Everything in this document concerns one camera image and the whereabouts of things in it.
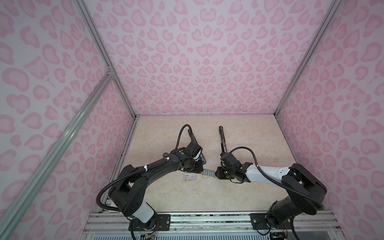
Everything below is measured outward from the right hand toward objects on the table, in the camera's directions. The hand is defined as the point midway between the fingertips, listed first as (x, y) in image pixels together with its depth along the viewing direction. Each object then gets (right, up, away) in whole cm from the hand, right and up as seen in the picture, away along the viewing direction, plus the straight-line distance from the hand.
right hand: (216, 173), depth 88 cm
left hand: (-8, +4, -4) cm, 10 cm away
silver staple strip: (-4, 0, +2) cm, 5 cm away
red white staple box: (-16, -2, 0) cm, 16 cm away
